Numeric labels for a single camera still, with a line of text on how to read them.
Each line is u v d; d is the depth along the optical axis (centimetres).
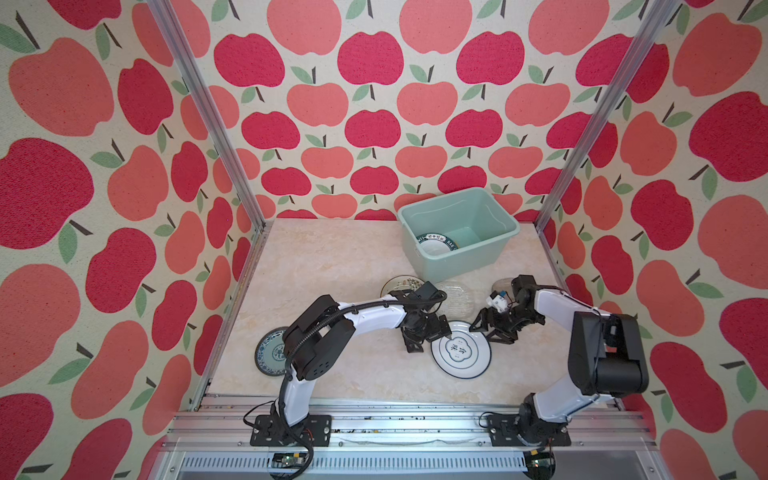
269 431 73
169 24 71
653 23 71
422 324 77
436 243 111
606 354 46
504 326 80
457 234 117
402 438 73
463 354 87
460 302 99
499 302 88
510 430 74
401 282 102
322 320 50
